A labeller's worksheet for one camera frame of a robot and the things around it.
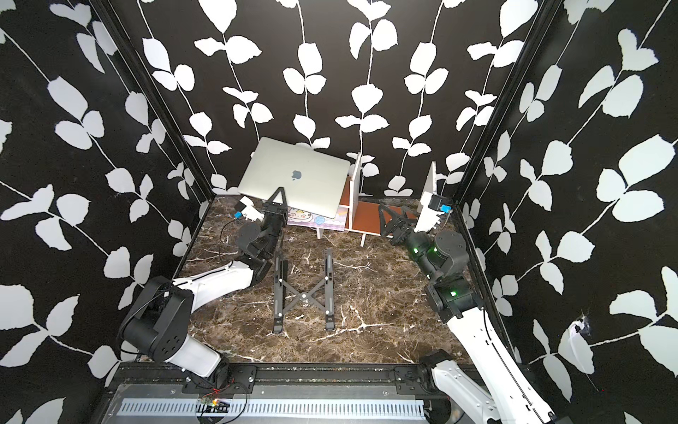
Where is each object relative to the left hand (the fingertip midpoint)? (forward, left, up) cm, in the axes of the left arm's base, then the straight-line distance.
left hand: (286, 184), depth 75 cm
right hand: (-13, -28, +4) cm, 31 cm away
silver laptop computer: (+5, -7, -3) cm, 9 cm away
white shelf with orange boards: (-2, -42, -1) cm, 42 cm away
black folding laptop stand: (-20, +4, -34) cm, 39 cm away
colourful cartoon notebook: (+7, 0, -23) cm, 24 cm away
